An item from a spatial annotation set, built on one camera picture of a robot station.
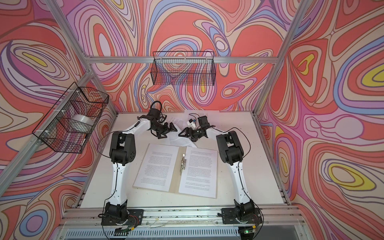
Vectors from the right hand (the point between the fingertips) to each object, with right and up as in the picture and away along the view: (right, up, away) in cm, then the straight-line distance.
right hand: (183, 139), depth 101 cm
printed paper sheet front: (-7, 0, +3) cm, 7 cm away
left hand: (-7, +5, +3) cm, 9 cm away
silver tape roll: (-47, +10, -31) cm, 57 cm away
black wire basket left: (-57, +8, -34) cm, 67 cm away
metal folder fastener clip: (0, -14, -10) cm, 18 cm away
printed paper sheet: (+10, -20, -12) cm, 25 cm away
